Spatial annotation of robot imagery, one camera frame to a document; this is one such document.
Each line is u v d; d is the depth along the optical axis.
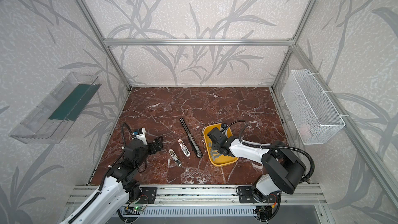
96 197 0.49
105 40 0.94
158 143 0.75
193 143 0.89
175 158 0.84
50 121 0.63
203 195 0.75
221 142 0.68
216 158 0.85
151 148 0.73
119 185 0.55
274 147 0.48
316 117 0.61
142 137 0.73
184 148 0.88
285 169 0.43
